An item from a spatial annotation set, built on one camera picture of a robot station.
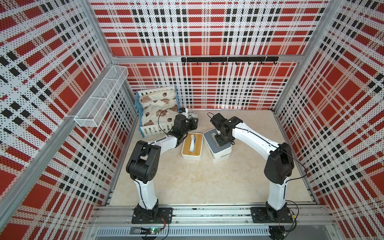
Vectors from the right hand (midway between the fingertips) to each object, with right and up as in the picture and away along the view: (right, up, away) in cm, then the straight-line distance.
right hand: (226, 139), depth 87 cm
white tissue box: (-3, -10, -1) cm, 11 cm away
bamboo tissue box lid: (-24, -3, +8) cm, 26 cm away
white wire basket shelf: (-83, +17, +6) cm, 85 cm away
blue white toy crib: (-48, +5, +16) cm, 51 cm away
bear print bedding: (-47, +22, +25) cm, 58 cm away
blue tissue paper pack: (-20, -3, +6) cm, 21 cm away
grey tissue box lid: (-10, +1, +1) cm, 10 cm away
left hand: (-17, +13, +8) cm, 22 cm away
